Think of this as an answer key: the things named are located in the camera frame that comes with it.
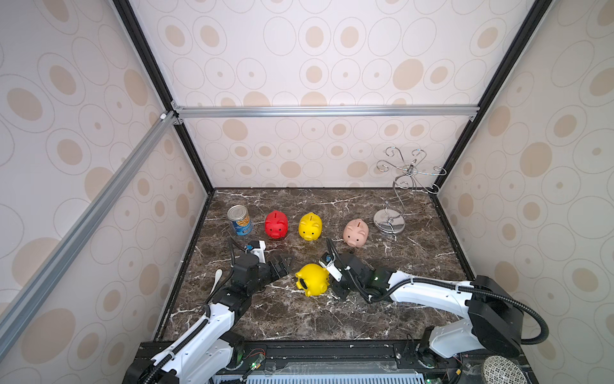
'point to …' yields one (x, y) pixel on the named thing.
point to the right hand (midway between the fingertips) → (339, 275)
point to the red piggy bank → (277, 223)
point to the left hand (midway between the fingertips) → (295, 261)
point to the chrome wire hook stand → (392, 221)
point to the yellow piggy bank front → (312, 279)
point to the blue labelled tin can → (240, 216)
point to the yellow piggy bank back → (309, 226)
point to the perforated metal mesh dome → (500, 370)
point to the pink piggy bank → (356, 233)
